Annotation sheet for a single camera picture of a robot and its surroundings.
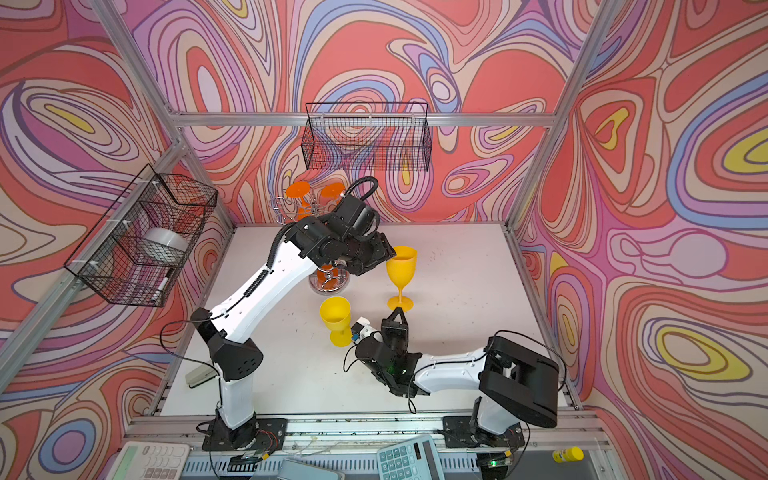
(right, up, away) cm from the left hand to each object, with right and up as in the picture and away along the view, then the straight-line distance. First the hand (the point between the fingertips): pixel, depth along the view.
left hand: (395, 256), depth 72 cm
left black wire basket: (-66, 0, -5) cm, 66 cm away
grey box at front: (-23, -47, -7) cm, 53 cm away
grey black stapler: (-54, -33, +9) cm, 64 cm away
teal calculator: (+5, -48, -3) cm, 48 cm away
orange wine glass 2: (-18, +19, +16) cm, 31 cm away
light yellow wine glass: (-17, -16, +12) cm, 26 cm away
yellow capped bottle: (+38, -44, -7) cm, 59 cm away
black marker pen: (-58, -5, +3) cm, 58 cm away
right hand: (+3, -16, +9) cm, 18 cm away
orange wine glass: (-28, +19, +15) cm, 37 cm away
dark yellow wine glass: (+2, -4, +3) cm, 5 cm away
